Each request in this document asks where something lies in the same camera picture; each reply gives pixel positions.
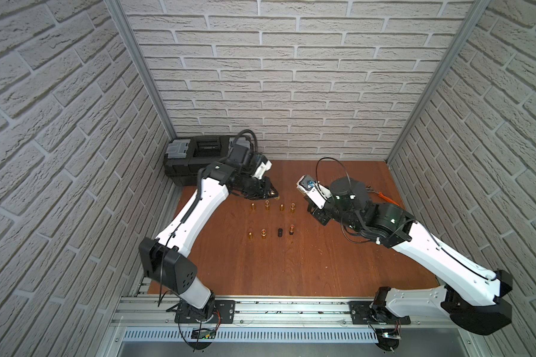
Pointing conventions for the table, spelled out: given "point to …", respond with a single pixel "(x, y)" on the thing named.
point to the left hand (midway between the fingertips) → (280, 191)
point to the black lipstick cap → (280, 232)
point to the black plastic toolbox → (185, 156)
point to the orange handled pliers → (370, 190)
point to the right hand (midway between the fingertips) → (313, 193)
